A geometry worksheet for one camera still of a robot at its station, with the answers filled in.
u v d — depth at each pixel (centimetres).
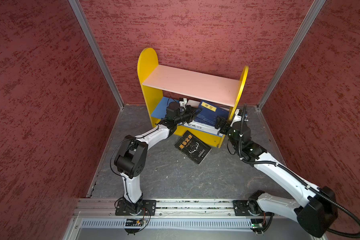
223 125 68
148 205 75
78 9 72
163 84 75
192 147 95
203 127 85
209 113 85
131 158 50
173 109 69
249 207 67
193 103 94
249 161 55
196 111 83
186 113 77
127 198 61
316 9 72
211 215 74
